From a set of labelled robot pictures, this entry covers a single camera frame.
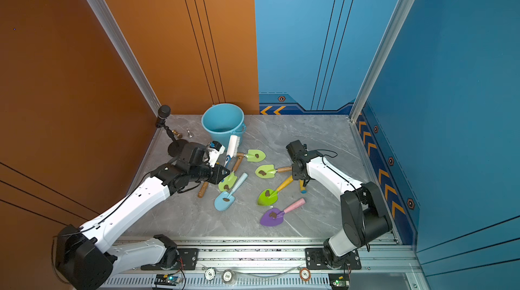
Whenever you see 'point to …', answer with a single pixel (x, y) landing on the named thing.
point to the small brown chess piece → (179, 135)
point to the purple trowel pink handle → (273, 217)
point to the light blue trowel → (225, 199)
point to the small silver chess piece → (189, 135)
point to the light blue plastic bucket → (222, 120)
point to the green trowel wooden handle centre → (267, 171)
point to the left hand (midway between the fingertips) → (229, 169)
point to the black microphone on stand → (164, 112)
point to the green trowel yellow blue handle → (303, 190)
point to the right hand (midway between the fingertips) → (304, 173)
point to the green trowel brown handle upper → (253, 155)
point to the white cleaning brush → (233, 146)
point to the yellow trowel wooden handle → (202, 190)
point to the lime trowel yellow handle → (268, 197)
